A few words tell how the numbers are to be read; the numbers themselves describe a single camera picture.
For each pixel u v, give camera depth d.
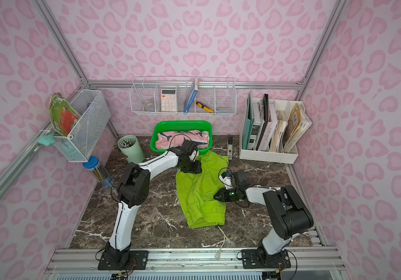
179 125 1.17
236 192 0.76
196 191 0.87
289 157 1.04
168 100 0.95
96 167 0.84
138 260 0.73
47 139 0.62
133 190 0.58
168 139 1.00
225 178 0.86
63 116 0.74
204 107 0.98
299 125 0.91
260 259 0.65
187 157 0.86
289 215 0.46
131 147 0.95
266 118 0.86
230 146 1.10
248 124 0.86
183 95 0.98
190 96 0.88
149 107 0.94
